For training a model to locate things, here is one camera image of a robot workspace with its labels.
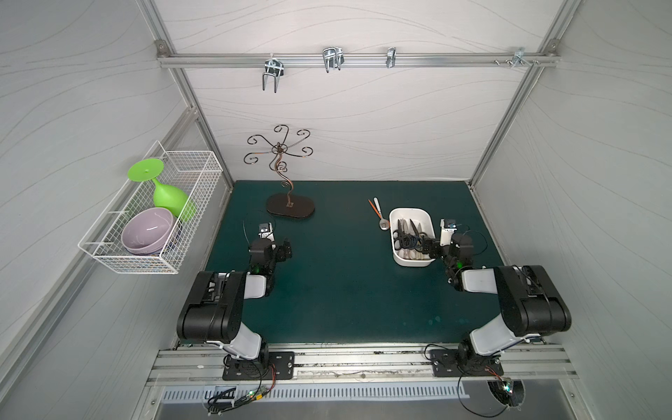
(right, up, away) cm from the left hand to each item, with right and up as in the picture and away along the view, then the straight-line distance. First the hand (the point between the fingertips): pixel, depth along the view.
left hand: (274, 239), depth 94 cm
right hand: (+61, +2, +1) cm, 61 cm away
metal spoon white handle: (+43, +5, +12) cm, 45 cm away
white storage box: (+52, +3, +10) cm, 53 cm away
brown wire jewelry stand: (+5, +12, +17) cm, 21 cm away
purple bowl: (-22, +6, -33) cm, 40 cm away
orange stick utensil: (+39, +12, +17) cm, 44 cm away
